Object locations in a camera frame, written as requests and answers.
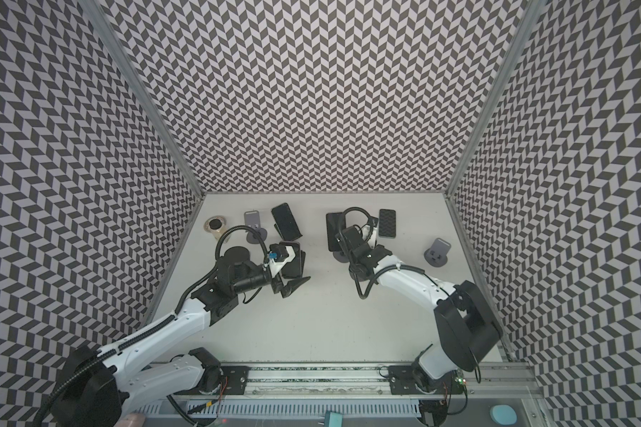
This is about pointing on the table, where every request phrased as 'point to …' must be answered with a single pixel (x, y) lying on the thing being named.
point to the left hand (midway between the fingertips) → (302, 263)
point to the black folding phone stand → (287, 239)
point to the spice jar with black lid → (216, 225)
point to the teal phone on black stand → (286, 221)
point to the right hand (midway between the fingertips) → (362, 251)
